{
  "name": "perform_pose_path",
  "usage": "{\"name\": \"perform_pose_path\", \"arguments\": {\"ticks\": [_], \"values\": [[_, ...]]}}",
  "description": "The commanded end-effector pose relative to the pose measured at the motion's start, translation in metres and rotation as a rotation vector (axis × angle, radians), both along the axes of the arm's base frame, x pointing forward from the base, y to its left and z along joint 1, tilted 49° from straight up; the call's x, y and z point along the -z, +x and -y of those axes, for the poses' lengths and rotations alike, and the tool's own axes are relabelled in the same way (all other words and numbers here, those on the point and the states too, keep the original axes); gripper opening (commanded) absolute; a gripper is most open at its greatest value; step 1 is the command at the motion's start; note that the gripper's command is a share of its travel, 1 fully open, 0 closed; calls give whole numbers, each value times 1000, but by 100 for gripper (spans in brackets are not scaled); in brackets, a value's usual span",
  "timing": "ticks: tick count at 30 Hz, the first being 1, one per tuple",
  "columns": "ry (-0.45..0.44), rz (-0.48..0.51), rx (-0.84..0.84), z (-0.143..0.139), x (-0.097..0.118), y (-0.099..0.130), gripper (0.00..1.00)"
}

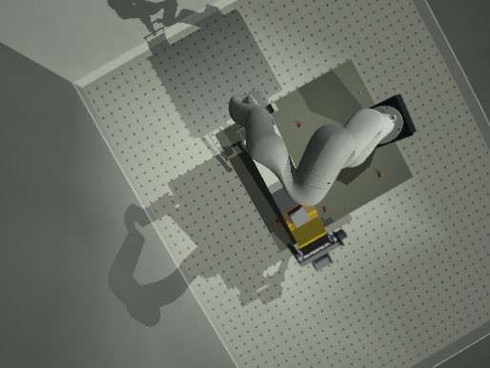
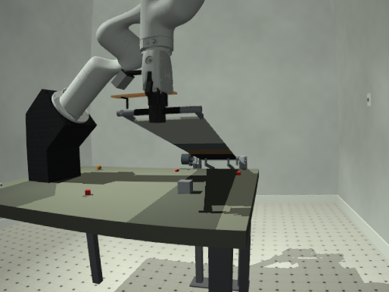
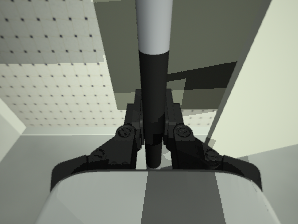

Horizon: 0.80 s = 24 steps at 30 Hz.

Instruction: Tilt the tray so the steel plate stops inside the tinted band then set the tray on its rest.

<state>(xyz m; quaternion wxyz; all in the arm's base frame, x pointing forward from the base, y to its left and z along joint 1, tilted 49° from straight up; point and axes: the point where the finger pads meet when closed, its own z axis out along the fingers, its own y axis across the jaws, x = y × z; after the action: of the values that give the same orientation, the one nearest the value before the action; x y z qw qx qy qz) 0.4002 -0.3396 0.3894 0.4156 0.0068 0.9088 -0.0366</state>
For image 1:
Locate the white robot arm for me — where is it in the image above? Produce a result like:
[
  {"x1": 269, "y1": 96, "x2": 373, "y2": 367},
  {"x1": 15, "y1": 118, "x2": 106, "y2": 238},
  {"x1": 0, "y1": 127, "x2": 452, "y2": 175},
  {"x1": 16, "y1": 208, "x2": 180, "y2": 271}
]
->
[{"x1": 229, "y1": 89, "x2": 403, "y2": 206}]

